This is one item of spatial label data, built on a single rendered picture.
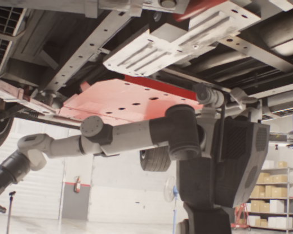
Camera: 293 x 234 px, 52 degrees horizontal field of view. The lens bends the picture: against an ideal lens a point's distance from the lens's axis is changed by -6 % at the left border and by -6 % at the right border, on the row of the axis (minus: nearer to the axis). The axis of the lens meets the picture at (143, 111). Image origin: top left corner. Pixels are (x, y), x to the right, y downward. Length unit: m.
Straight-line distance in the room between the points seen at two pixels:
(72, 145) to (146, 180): 10.74
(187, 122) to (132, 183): 10.54
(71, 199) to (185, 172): 9.47
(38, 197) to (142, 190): 3.72
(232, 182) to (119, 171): 10.23
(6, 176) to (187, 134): 0.58
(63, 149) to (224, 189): 0.54
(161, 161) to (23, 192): 7.53
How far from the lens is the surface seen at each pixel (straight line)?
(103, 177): 10.95
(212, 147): 1.03
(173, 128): 0.94
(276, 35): 1.55
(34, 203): 10.25
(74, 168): 10.51
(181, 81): 1.92
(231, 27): 1.17
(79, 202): 10.59
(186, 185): 1.11
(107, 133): 0.98
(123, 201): 11.30
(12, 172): 1.08
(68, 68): 1.72
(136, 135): 0.96
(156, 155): 2.95
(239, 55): 1.79
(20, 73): 2.31
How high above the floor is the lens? 1.02
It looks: 15 degrees up
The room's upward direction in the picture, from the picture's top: 5 degrees clockwise
